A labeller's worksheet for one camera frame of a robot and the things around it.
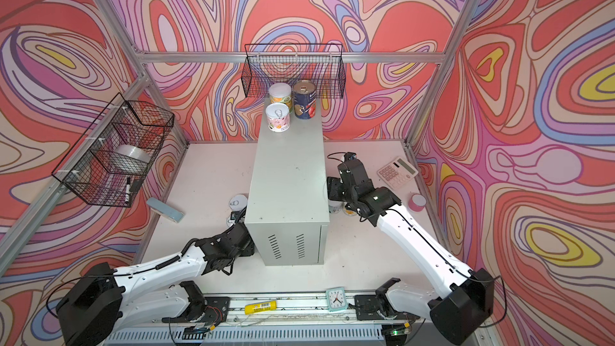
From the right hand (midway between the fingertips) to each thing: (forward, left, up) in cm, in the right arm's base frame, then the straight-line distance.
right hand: (335, 190), depth 78 cm
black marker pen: (-2, +64, +6) cm, 64 cm away
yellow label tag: (-30, +24, -18) cm, 43 cm away
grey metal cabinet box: (-16, +14, +14) cm, 26 cm away
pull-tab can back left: (+5, +36, -13) cm, 39 cm away
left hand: (-8, +31, -18) cm, 37 cm away
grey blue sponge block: (+3, +65, -15) cm, 67 cm away
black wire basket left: (+4, +68, +11) cm, 69 cm away
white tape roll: (+9, +63, +13) cm, 65 cm away
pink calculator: (+20, -31, -18) cm, 41 cm away
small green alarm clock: (-28, +1, -18) cm, 34 cm away
